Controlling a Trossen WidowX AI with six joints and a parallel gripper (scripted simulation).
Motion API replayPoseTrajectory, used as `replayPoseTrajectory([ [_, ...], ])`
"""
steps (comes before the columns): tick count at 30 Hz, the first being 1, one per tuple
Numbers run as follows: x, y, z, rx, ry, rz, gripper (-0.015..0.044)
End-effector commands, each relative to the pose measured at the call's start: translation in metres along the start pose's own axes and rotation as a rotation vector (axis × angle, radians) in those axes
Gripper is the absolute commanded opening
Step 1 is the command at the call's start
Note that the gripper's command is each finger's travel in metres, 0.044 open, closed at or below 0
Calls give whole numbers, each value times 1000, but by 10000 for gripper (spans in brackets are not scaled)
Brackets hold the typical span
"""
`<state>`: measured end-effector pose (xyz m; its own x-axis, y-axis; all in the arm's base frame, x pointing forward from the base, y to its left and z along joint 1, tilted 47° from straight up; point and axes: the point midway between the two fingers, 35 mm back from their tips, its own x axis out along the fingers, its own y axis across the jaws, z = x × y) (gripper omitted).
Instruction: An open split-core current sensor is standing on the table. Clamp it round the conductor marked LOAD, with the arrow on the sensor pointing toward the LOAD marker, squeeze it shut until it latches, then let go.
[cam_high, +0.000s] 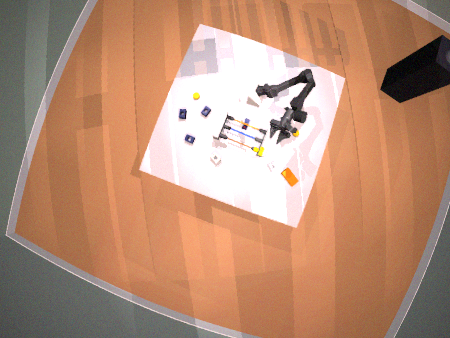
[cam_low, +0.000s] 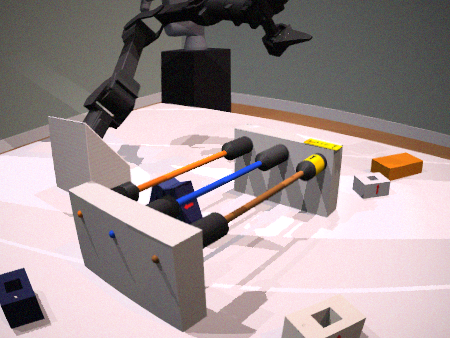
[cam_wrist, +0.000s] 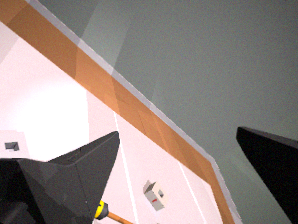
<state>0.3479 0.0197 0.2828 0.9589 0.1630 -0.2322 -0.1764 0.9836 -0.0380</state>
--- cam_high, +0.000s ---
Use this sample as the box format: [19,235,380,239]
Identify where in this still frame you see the orange rectangular block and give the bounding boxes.
[281,168,299,187]

